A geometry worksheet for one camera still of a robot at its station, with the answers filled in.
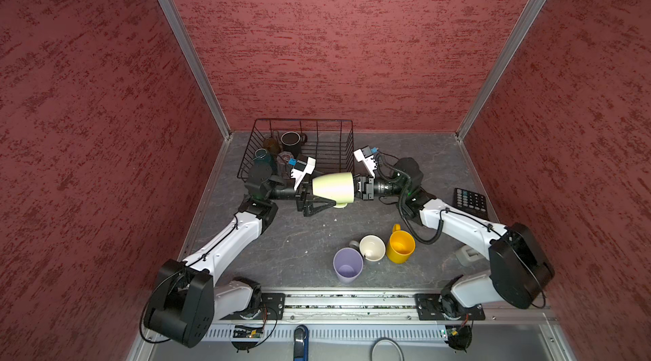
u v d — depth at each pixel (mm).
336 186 621
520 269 429
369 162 674
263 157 947
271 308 738
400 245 849
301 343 643
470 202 953
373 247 833
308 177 596
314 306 757
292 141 1006
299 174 602
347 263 805
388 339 696
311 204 600
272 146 1039
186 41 875
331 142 1180
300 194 617
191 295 400
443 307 676
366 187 640
